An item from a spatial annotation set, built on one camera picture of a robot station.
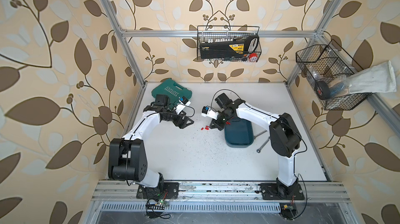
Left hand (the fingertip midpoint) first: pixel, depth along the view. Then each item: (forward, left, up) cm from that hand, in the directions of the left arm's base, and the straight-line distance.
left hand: (188, 116), depth 85 cm
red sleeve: (0, -8, -14) cm, 16 cm away
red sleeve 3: (0, -11, -13) cm, 17 cm away
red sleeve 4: (+4, -23, -13) cm, 27 cm away
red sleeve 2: (+1, -10, -13) cm, 16 cm away
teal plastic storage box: (-4, -30, -12) cm, 33 cm away
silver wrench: (-14, -40, -13) cm, 44 cm away
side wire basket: (+18, -72, +21) cm, 78 cm away
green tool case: (+28, +14, -9) cm, 32 cm away
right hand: (-1, -13, -8) cm, 15 cm away
